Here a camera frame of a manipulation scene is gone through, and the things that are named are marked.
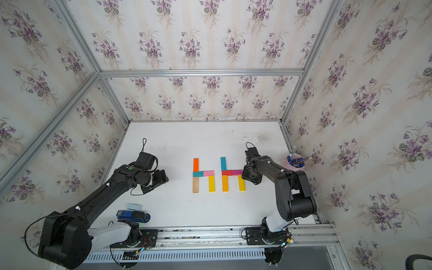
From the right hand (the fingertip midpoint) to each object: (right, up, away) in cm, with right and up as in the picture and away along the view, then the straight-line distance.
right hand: (251, 178), depth 92 cm
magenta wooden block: (-7, +3, +2) cm, 8 cm away
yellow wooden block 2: (-6, -2, -2) cm, 7 cm away
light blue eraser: (-61, -11, -11) cm, 63 cm away
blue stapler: (-59, -14, -15) cm, 62 cm away
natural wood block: (-31, -3, -2) cm, 31 cm away
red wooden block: (-13, +3, +1) cm, 14 cm away
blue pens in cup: (+24, +9, -5) cm, 26 cm away
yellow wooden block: (-22, -2, -2) cm, 22 cm away
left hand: (-45, 0, -10) cm, 46 cm away
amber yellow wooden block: (-15, -2, -2) cm, 15 cm away
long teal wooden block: (-15, +7, +6) cm, 18 cm away
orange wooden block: (-32, +7, +4) cm, 32 cm away
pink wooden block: (-23, +3, 0) cm, 23 cm away
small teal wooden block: (-30, +2, +1) cm, 30 cm away
